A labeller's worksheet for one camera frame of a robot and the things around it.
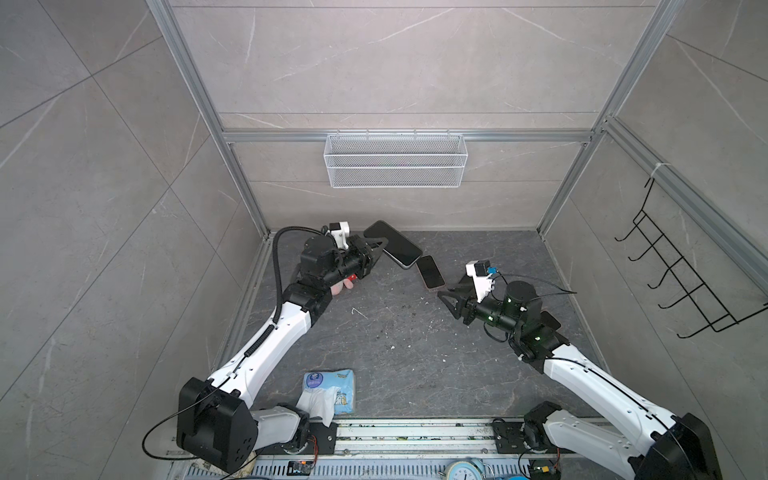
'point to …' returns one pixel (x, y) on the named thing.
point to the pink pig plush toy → (347, 283)
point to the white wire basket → (395, 161)
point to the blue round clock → (471, 469)
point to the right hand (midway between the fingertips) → (447, 290)
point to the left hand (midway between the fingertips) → (394, 238)
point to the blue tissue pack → (327, 393)
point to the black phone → (397, 246)
